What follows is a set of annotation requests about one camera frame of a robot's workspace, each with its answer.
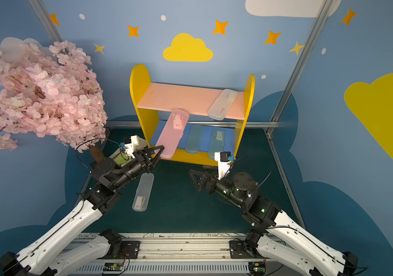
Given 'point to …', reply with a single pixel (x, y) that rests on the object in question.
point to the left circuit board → (113, 266)
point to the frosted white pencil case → (142, 194)
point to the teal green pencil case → (194, 139)
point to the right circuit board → (257, 268)
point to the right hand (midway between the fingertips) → (200, 168)
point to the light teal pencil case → (216, 142)
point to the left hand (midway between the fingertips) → (163, 146)
